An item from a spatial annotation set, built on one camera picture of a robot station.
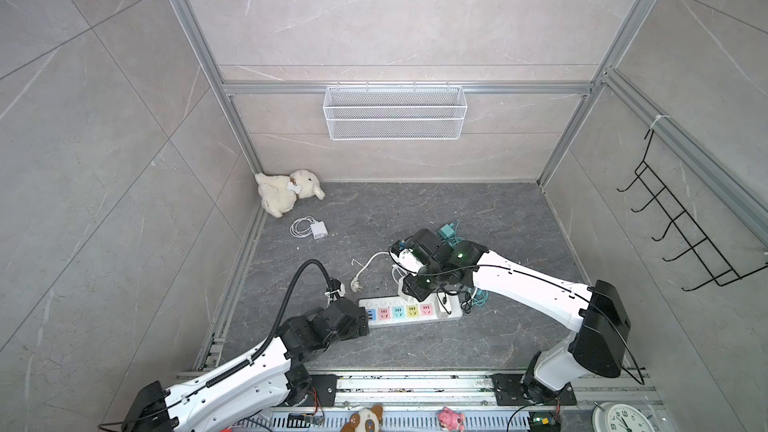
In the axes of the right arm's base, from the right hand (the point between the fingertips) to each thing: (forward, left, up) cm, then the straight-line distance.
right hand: (407, 284), depth 79 cm
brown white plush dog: (-29, +11, -9) cm, 32 cm away
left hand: (-5, +14, -6) cm, 16 cm away
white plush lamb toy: (+37, +44, -3) cm, 57 cm away
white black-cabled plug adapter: (-4, -11, -5) cm, 13 cm away
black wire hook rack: (-8, -62, +20) cm, 65 cm away
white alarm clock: (-30, -47, -9) cm, 57 cm away
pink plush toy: (-29, -8, -10) cm, 32 cm away
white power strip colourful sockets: (-3, 0, -10) cm, 10 cm away
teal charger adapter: (+23, -16, -10) cm, 30 cm away
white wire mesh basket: (+55, +2, +17) cm, 58 cm away
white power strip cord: (+6, +16, -11) cm, 20 cm away
